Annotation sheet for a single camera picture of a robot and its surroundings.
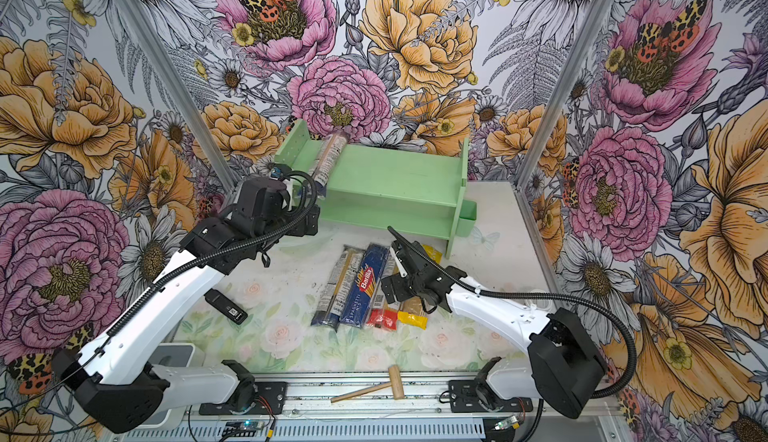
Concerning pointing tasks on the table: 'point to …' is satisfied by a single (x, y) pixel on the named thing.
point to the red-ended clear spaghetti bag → (383, 312)
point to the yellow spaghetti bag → (411, 311)
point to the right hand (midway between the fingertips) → (400, 291)
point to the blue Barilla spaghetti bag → (365, 284)
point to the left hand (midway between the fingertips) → (297, 218)
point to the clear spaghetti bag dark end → (326, 161)
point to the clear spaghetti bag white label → (338, 287)
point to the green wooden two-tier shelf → (401, 189)
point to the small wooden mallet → (394, 382)
